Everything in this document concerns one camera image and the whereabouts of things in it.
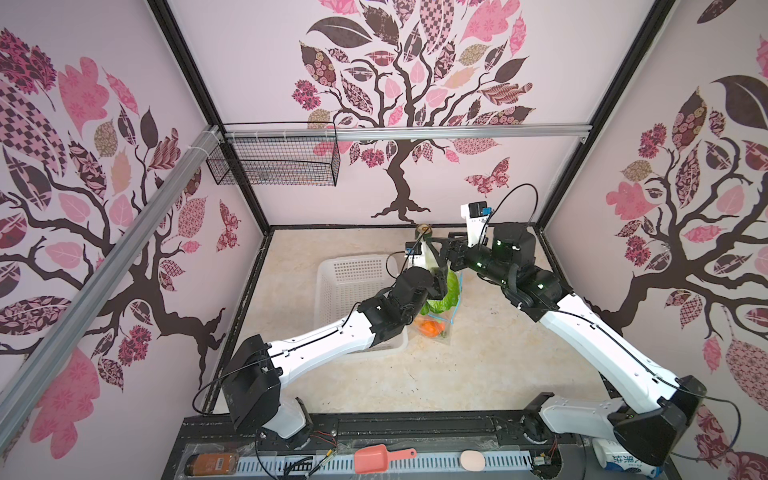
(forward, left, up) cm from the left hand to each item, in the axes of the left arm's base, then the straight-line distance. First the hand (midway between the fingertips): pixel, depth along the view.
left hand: (439, 272), depth 75 cm
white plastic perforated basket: (+13, +29, -24) cm, 40 cm away
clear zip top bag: (-9, -2, -8) cm, 12 cm away
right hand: (+3, +1, +12) cm, 12 cm away
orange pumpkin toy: (-7, +1, -19) cm, 20 cm away
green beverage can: (+30, +2, -16) cm, 34 cm away
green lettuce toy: (-7, -2, -2) cm, 8 cm away
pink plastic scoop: (-38, +16, -25) cm, 48 cm away
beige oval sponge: (-38, -7, -25) cm, 46 cm away
